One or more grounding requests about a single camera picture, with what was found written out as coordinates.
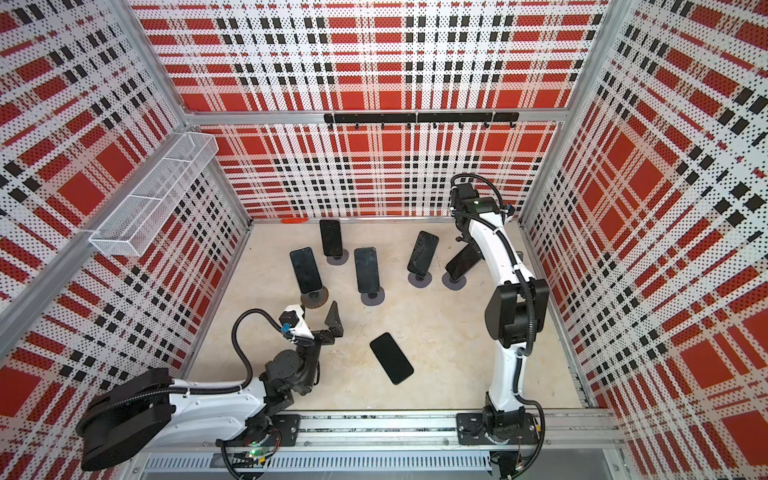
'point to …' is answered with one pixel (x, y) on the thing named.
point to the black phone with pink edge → (422, 253)
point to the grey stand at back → (338, 259)
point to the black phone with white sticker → (391, 358)
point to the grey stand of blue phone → (451, 284)
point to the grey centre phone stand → (373, 298)
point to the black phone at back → (331, 232)
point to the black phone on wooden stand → (305, 268)
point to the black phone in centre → (367, 272)
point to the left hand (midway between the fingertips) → (323, 308)
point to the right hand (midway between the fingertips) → (482, 237)
